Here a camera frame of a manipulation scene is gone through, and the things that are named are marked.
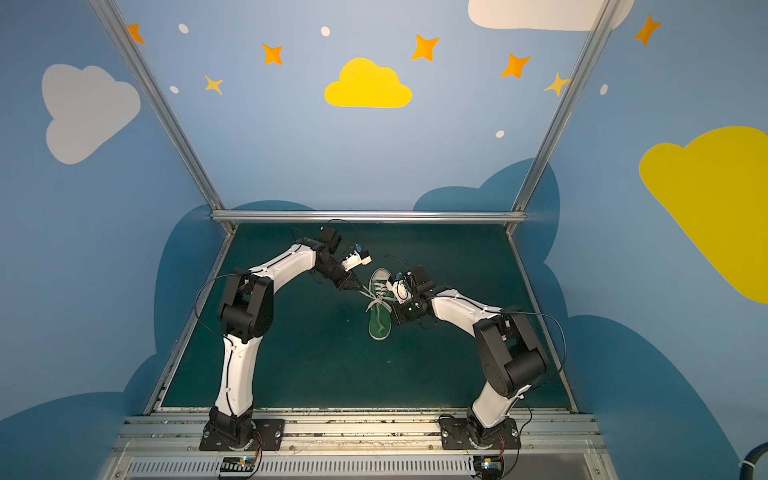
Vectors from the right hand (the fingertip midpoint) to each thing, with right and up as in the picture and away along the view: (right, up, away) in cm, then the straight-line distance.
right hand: (396, 312), depth 92 cm
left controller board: (-40, -35, -19) cm, 57 cm away
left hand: (-13, +8, +6) cm, 16 cm away
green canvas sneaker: (-5, -2, -1) cm, 6 cm away
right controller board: (+23, -35, -19) cm, 46 cm away
